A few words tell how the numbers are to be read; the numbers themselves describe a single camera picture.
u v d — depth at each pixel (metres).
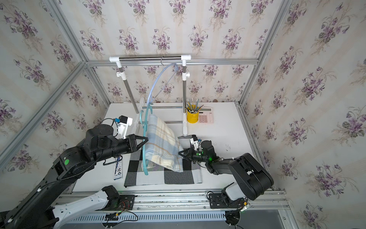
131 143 0.49
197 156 0.75
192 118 1.03
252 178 0.44
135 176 0.82
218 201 0.73
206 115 1.09
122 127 0.53
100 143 0.41
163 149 0.70
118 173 0.82
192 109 1.04
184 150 0.82
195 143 0.82
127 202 0.73
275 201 0.75
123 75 0.80
